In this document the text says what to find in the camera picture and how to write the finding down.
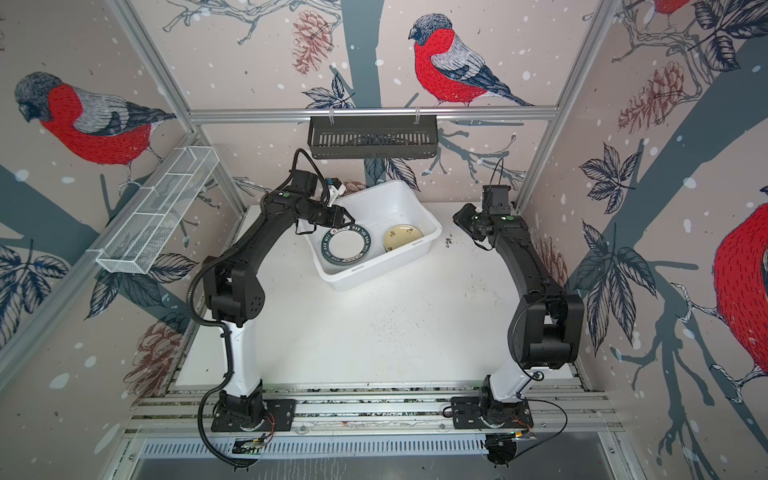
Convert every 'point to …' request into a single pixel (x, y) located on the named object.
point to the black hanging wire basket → (373, 137)
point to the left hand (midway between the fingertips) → (347, 218)
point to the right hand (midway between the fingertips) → (457, 219)
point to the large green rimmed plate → (346, 245)
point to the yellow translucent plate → (399, 235)
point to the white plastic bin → (377, 207)
